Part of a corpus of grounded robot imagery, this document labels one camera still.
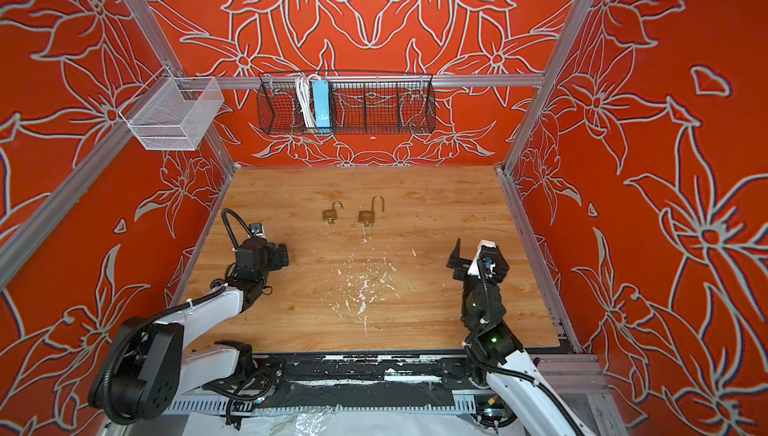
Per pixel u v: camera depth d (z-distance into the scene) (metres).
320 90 0.89
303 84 0.87
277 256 0.83
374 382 0.73
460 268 0.67
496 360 0.55
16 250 0.50
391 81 0.92
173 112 0.92
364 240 0.98
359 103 0.98
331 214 1.04
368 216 1.04
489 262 0.60
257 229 0.78
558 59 0.87
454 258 0.69
